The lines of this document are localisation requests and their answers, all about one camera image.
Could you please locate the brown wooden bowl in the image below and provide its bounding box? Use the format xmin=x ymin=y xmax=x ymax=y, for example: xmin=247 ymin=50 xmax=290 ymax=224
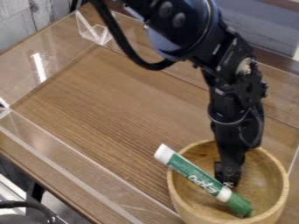
xmin=166 ymin=139 xmax=291 ymax=224

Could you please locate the black metal table bracket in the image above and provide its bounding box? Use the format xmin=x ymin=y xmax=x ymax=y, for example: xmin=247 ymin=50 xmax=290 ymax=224
xmin=23 ymin=182 xmax=71 ymax=224

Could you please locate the clear acrylic corner bracket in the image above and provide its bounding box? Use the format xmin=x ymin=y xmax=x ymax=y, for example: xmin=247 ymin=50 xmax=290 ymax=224
xmin=75 ymin=10 xmax=112 ymax=46

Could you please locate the green white Expo marker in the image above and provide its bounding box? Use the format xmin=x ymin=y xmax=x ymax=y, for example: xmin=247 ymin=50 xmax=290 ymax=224
xmin=154 ymin=143 xmax=253 ymax=217

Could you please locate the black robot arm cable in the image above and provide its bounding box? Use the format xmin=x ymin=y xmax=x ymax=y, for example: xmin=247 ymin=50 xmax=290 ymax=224
xmin=88 ymin=0 xmax=179 ymax=72

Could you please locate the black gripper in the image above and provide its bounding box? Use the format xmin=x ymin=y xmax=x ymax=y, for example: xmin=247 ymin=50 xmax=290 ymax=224
xmin=208 ymin=108 xmax=267 ymax=188

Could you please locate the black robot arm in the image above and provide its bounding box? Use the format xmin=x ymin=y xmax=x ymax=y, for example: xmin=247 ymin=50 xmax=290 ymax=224
xmin=120 ymin=0 xmax=267 ymax=187

